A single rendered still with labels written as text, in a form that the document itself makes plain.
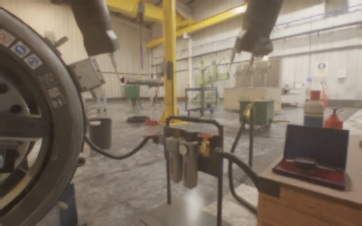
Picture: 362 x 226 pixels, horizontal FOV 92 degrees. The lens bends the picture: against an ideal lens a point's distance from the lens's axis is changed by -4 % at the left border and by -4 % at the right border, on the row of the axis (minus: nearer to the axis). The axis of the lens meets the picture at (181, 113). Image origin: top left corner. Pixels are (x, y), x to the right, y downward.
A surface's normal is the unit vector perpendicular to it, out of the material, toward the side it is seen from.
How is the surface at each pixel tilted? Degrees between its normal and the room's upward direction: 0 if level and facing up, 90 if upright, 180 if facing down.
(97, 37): 110
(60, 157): 90
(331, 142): 78
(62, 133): 90
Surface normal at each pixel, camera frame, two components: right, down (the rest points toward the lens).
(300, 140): -0.67, -0.12
